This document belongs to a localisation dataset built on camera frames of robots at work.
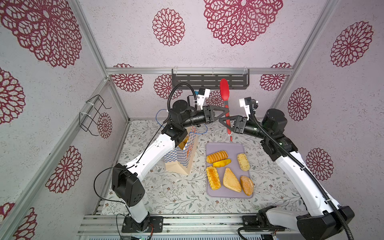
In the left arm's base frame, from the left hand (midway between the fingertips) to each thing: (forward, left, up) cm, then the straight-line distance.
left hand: (226, 112), depth 60 cm
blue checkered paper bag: (-4, +20, -29) cm, 36 cm away
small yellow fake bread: (-1, -4, -40) cm, 41 cm away
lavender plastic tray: (+11, -14, -45) cm, 48 cm away
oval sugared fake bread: (-15, -16, -40) cm, 46 cm away
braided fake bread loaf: (+4, -2, -41) cm, 42 cm away
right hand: (-3, +3, -1) cm, 4 cm away
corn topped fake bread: (-10, +2, -42) cm, 43 cm away
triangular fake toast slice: (-12, -8, -41) cm, 44 cm away
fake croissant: (0, -18, -41) cm, 45 cm away
